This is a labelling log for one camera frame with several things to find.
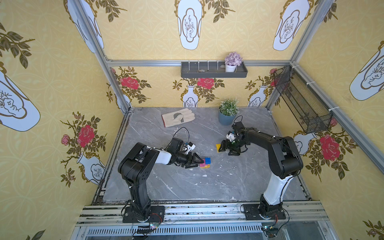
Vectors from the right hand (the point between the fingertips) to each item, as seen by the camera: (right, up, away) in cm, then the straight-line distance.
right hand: (223, 152), depth 95 cm
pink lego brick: (-13, -5, -8) cm, 16 cm away
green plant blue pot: (+4, +28, +6) cm, 29 cm away
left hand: (-15, -6, -7) cm, 17 cm away
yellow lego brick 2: (-11, -7, -6) cm, 15 cm away
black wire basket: (+47, +25, -11) cm, 55 cm away
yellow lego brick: (-3, +3, +2) cm, 5 cm away
